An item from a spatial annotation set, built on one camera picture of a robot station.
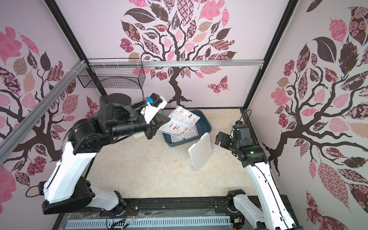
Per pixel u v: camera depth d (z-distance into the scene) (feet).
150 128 1.42
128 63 2.99
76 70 2.65
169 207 2.45
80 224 2.28
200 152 2.53
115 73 3.11
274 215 1.23
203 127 3.51
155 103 1.28
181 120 1.90
